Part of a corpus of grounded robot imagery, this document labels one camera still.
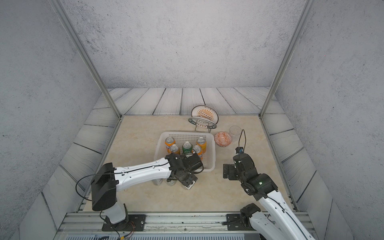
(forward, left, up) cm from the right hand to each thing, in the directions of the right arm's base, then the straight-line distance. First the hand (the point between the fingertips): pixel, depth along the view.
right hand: (234, 167), depth 75 cm
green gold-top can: (-10, +25, 0) cm, 27 cm away
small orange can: (+13, +32, -4) cm, 35 cm away
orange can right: (+18, +16, -4) cm, 24 cm away
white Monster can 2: (-15, +32, +19) cm, 39 cm away
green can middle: (+14, +25, -4) cm, 29 cm away
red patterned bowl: (+28, +2, -14) cm, 31 cm away
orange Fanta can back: (+18, +36, -4) cm, 40 cm away
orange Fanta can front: (+13, +19, -4) cm, 23 cm away
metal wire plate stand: (+34, +11, -11) cm, 37 cm away
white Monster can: (-11, +29, +9) cm, 32 cm away
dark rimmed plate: (+32, +15, -2) cm, 35 cm away
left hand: (-5, +22, -7) cm, 24 cm away
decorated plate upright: (+40, +13, 0) cm, 42 cm away
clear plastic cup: (+32, -7, -12) cm, 35 cm away
